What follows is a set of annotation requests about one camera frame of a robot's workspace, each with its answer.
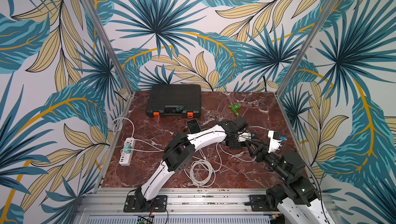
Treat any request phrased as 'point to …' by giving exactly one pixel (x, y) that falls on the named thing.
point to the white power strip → (126, 158)
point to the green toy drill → (234, 108)
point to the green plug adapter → (127, 146)
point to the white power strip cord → (127, 120)
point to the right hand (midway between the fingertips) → (243, 145)
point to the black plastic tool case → (175, 100)
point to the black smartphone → (193, 126)
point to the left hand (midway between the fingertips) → (237, 140)
